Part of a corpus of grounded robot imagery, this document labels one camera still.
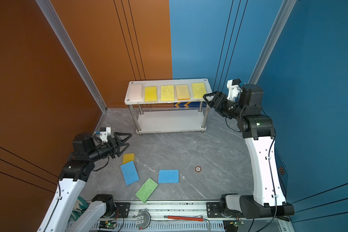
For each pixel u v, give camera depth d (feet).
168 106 4.09
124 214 2.38
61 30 2.53
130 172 2.72
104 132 2.12
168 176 2.73
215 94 1.75
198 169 2.86
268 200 1.17
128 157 2.92
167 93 2.59
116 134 2.00
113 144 1.93
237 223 2.28
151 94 2.59
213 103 1.75
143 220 2.11
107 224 2.32
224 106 1.72
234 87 1.76
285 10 2.33
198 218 2.35
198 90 2.65
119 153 2.15
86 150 1.71
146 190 2.59
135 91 2.60
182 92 2.59
